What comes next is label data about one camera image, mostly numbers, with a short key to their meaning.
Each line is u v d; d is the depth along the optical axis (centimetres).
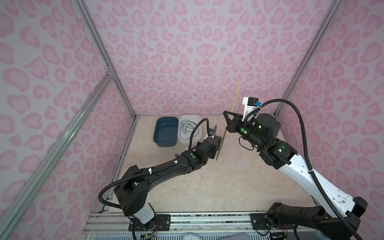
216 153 73
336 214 36
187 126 113
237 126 54
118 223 75
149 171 46
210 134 69
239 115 55
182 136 109
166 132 111
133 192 42
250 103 53
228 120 61
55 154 55
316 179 40
